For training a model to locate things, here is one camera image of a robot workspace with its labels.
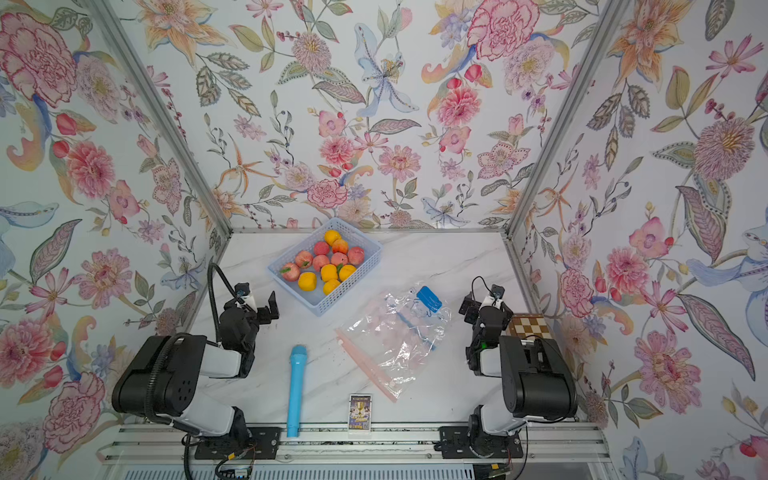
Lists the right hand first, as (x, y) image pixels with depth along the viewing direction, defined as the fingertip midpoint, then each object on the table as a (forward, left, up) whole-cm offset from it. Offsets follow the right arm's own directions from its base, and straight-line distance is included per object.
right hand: (486, 293), depth 92 cm
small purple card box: (-33, +37, -7) cm, 50 cm away
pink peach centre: (+13, +55, -2) cm, 56 cm away
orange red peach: (+22, +49, -3) cm, 53 cm away
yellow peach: (+6, +58, -3) cm, 58 cm away
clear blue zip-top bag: (-9, +24, -6) cm, 26 cm away
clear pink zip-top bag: (-24, +27, -7) cm, 37 cm away
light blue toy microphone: (-22, +55, -5) cm, 60 cm away
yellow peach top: (+27, +53, -3) cm, 59 cm away
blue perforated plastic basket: (-3, +53, -1) cm, 53 cm away
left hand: (-2, +68, +3) cm, 68 cm away
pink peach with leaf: (+10, +64, -3) cm, 65 cm away
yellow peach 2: (+10, +51, -4) cm, 52 cm away
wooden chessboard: (-7, -14, -7) cm, 17 cm away
